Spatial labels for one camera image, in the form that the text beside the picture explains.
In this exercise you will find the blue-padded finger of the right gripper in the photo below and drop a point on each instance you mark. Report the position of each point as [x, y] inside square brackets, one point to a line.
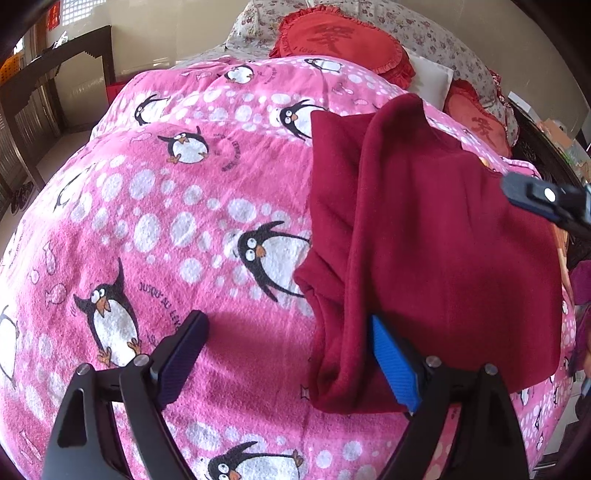
[566, 206]

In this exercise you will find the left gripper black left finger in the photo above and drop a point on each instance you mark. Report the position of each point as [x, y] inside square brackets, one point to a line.
[84, 441]

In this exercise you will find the dark red fleece garment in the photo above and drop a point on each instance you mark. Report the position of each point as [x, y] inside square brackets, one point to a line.
[409, 227]

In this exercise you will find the dark carved wooden headboard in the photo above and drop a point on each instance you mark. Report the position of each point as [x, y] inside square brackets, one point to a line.
[533, 146]

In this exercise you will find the small red heart cushion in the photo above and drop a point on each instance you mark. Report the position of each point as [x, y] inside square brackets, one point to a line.
[463, 105]

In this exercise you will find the white square pillow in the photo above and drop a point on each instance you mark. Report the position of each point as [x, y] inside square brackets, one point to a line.
[432, 81]

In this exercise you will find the floral bedding pillow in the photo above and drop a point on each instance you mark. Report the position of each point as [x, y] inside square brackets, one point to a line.
[257, 27]

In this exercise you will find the black shoes on floor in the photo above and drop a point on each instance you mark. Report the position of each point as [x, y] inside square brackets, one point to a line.
[21, 198]

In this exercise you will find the pink penguin blanket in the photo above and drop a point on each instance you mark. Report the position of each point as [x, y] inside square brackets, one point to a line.
[191, 194]

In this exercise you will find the large red heart cushion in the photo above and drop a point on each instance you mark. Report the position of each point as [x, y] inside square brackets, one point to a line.
[326, 31]

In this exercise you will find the red box under desk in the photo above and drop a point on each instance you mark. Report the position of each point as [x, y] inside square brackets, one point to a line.
[112, 90]

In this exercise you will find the orange plastic basket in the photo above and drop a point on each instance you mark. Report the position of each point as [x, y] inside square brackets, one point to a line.
[10, 68]

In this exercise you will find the dark wooden desk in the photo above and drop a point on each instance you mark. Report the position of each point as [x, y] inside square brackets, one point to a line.
[16, 92]

